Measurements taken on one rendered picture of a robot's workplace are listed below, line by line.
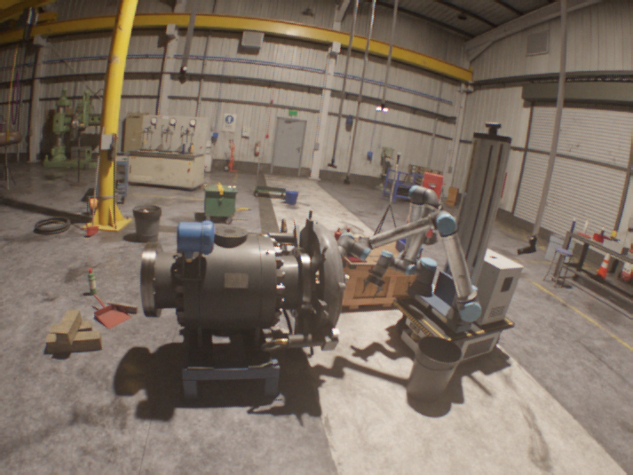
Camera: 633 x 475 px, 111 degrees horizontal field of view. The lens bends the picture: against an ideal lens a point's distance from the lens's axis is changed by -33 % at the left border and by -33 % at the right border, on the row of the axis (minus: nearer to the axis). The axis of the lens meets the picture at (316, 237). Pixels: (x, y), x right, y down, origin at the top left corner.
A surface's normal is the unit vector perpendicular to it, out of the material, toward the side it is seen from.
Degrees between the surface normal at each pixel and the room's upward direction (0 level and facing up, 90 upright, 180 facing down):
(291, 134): 90
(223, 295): 78
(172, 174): 89
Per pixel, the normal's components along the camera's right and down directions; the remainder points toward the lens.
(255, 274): 0.33, -0.27
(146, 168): 0.02, 0.29
